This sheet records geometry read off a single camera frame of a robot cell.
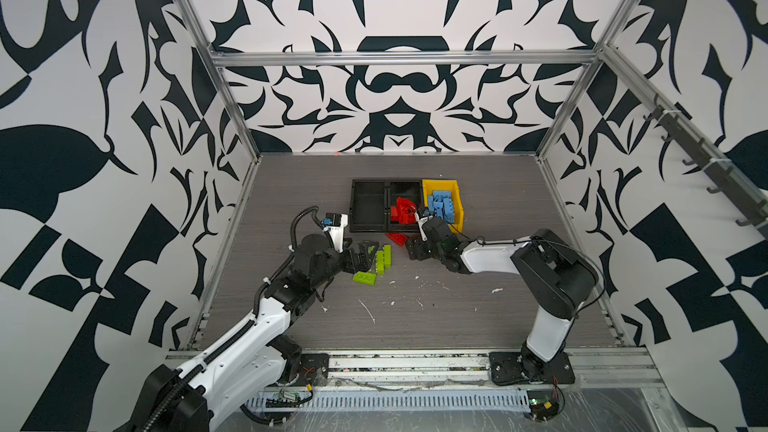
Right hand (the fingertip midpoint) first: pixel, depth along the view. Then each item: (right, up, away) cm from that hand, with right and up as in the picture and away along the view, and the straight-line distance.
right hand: (417, 237), depth 96 cm
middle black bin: (-3, +15, +16) cm, 23 cm away
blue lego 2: (+10, +8, +3) cm, 13 cm away
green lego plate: (-13, +2, -26) cm, 29 cm away
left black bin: (-16, +9, +13) cm, 23 cm away
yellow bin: (+12, +17, +6) cm, 22 cm away
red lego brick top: (-6, 0, 0) cm, 6 cm away
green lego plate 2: (-16, -11, -7) cm, 21 cm away
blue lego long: (+7, +11, +5) cm, 14 cm away
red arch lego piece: (-4, +8, +3) cm, 9 cm away
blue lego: (+11, +13, +9) cm, 19 cm away
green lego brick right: (-11, -5, -7) cm, 14 cm away
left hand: (-15, +3, -18) cm, 24 cm away
